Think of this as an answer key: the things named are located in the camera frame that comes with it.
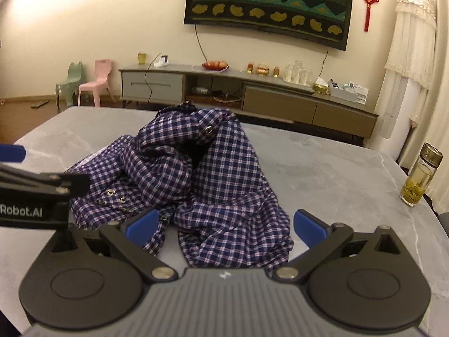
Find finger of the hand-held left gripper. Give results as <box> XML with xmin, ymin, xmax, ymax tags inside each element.
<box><xmin>0</xmin><ymin>143</ymin><xmax>28</xmax><ymax>164</ymax></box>
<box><xmin>0</xmin><ymin>162</ymin><xmax>91</xmax><ymax>201</ymax></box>

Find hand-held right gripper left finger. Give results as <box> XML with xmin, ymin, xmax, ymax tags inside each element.
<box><xmin>45</xmin><ymin>208</ymin><xmax>178</xmax><ymax>285</ymax></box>

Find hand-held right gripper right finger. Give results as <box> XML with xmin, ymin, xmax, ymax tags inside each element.
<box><xmin>271</xmin><ymin>209</ymin><xmax>408</xmax><ymax>284</ymax></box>

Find blue plaid shirt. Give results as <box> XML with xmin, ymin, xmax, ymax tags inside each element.
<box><xmin>65</xmin><ymin>101</ymin><xmax>295</xmax><ymax>274</ymax></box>

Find green plastic child chair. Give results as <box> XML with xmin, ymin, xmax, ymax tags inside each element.
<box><xmin>55</xmin><ymin>61</ymin><xmax>84</xmax><ymax>106</ymax></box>

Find pink plastic child chair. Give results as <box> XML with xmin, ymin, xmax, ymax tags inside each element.
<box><xmin>77</xmin><ymin>59</ymin><xmax>116</xmax><ymax>108</ymax></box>

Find glass tea bottle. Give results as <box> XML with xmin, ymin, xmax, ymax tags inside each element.
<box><xmin>400</xmin><ymin>143</ymin><xmax>444</xmax><ymax>207</ymax></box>

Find grey television cabinet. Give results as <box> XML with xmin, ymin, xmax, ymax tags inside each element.
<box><xmin>117</xmin><ymin>64</ymin><xmax>380</xmax><ymax>147</ymax></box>

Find white storage tray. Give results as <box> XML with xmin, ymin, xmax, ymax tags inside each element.
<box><xmin>328</xmin><ymin>79</ymin><xmax>370</xmax><ymax>104</ymax></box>

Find gold tissue box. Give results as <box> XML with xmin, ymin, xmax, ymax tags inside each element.
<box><xmin>312</xmin><ymin>77</ymin><xmax>330</xmax><ymax>95</ymax></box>

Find cluster of clear glasses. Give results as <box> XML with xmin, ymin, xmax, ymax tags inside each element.
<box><xmin>283</xmin><ymin>60</ymin><xmax>314</xmax><ymax>85</ymax></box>

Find red plate of fruit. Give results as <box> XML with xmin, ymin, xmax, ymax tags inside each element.
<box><xmin>201</xmin><ymin>60</ymin><xmax>229</xmax><ymax>71</ymax></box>

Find air conditioner with lace cover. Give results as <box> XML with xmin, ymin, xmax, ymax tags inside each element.
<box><xmin>374</xmin><ymin>0</ymin><xmax>439</xmax><ymax>164</ymax></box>

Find black power cable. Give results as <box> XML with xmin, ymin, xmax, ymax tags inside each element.
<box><xmin>144</xmin><ymin>54</ymin><xmax>164</xmax><ymax>103</ymax></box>

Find wall television with patterned cover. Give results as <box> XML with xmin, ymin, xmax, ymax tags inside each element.
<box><xmin>184</xmin><ymin>0</ymin><xmax>355</xmax><ymax>53</ymax></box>

